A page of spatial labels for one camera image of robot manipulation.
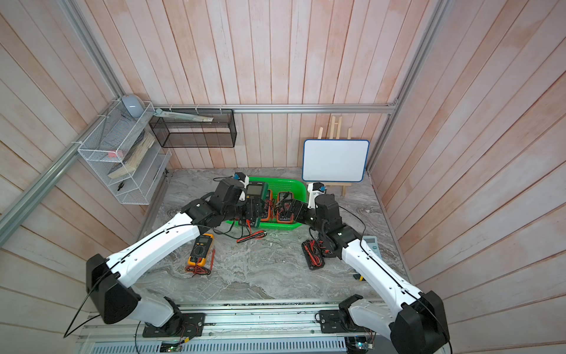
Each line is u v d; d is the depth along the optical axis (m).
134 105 0.82
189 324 0.73
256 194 0.76
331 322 0.73
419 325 0.39
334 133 0.95
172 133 1.03
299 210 0.67
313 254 0.86
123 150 0.77
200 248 0.88
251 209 0.68
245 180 0.70
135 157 0.80
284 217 0.96
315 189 0.71
